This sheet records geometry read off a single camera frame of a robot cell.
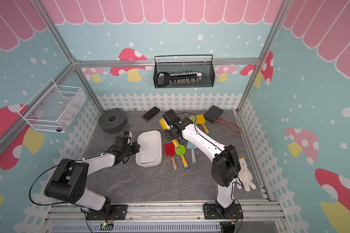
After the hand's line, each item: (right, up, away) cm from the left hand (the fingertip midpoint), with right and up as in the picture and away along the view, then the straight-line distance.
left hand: (140, 147), depth 95 cm
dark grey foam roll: (-24, +18, +12) cm, 32 cm away
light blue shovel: (+33, 0, +4) cm, 33 cm away
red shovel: (+19, -3, +3) cm, 20 cm away
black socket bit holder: (+16, +44, -5) cm, 47 cm away
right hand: (+20, +9, -9) cm, 24 cm away
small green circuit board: (-12, -37, -22) cm, 44 cm away
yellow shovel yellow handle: (+16, +16, -10) cm, 24 cm away
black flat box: (+53, +24, +25) cm, 63 cm away
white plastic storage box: (+6, -5, 0) cm, 8 cm away
